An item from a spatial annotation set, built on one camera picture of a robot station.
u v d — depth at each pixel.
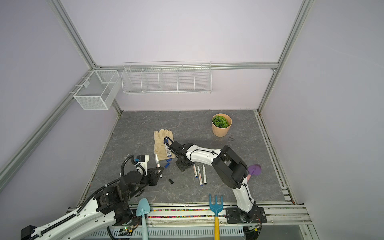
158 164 0.72
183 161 0.67
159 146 0.99
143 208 0.75
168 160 0.94
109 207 0.52
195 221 0.74
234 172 0.50
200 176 0.87
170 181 0.85
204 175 0.87
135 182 0.54
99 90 0.96
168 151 0.96
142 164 0.65
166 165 0.91
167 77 0.99
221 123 0.98
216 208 0.75
